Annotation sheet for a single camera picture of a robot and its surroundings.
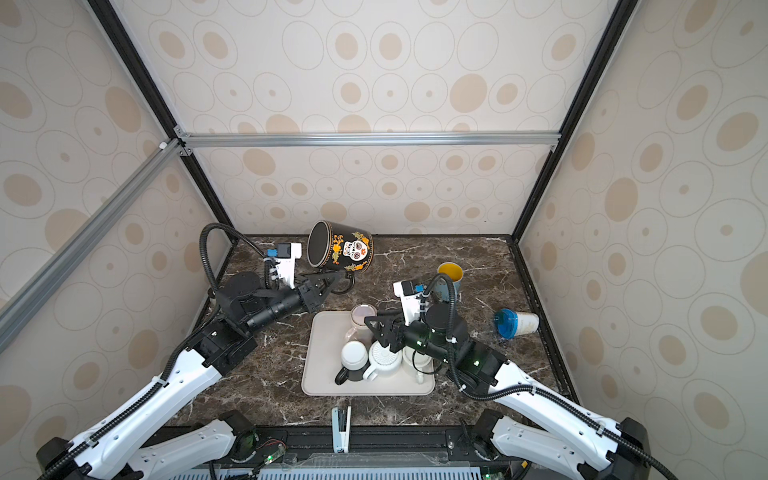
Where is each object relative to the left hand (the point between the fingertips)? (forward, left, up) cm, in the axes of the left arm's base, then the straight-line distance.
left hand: (343, 277), depth 61 cm
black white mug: (-8, -1, -27) cm, 28 cm away
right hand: (-5, -6, -10) cm, 12 cm away
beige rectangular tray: (+3, +11, -36) cm, 38 cm away
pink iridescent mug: (+1, -1, -27) cm, 27 cm away
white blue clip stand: (-25, +2, -34) cm, 42 cm away
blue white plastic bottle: (+5, -45, -30) cm, 54 cm away
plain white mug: (-7, -17, -29) cm, 34 cm away
